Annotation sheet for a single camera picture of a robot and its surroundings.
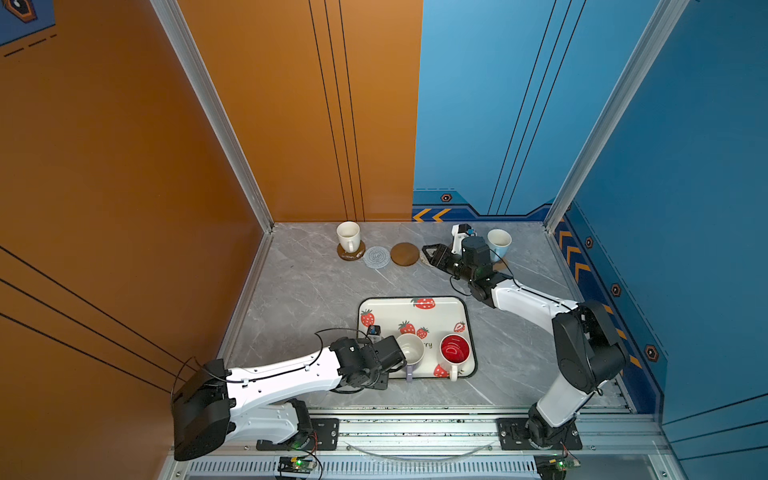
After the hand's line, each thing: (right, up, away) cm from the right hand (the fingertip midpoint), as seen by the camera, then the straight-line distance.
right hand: (424, 251), depth 89 cm
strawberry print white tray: (+3, -22, +6) cm, 23 cm away
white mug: (-25, +6, +15) cm, 30 cm away
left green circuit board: (-33, -51, -18) cm, 63 cm away
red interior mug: (+8, -28, -4) cm, 30 cm away
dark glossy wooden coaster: (-25, -2, +20) cm, 32 cm away
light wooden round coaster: (-5, -1, +20) cm, 21 cm away
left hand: (-12, -33, -11) cm, 37 cm away
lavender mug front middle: (-4, -28, -3) cm, 28 cm away
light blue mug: (+28, +3, +14) cm, 31 cm away
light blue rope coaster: (-16, -2, +20) cm, 26 cm away
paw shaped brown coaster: (+30, -5, +19) cm, 36 cm away
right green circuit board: (+32, -50, -19) cm, 62 cm away
